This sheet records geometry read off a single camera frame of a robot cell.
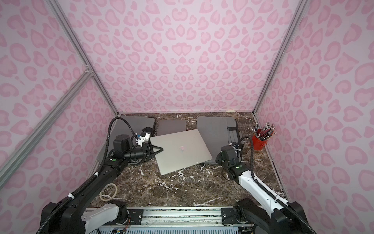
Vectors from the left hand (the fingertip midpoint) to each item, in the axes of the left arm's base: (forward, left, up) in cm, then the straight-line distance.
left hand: (162, 150), depth 73 cm
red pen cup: (+12, -57, -15) cm, 60 cm away
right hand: (+4, -30, -14) cm, 34 cm away
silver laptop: (+2, -9, -4) cm, 10 cm away
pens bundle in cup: (+16, -60, -6) cm, 62 cm away
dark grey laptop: (+33, +4, -22) cm, 39 cm away
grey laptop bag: (+26, -33, -21) cm, 47 cm away
